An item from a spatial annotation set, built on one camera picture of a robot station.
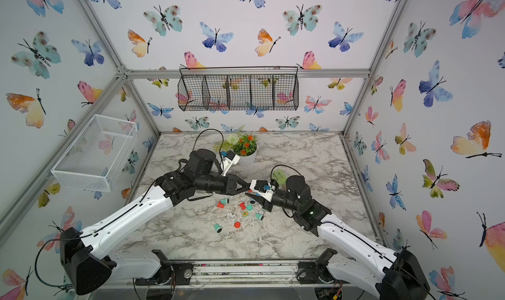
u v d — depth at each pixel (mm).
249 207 910
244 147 957
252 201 914
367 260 435
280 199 623
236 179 641
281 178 1014
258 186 578
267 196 611
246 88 980
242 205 908
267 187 572
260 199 635
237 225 864
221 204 910
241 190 660
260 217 864
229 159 650
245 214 887
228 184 603
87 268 372
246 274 756
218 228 831
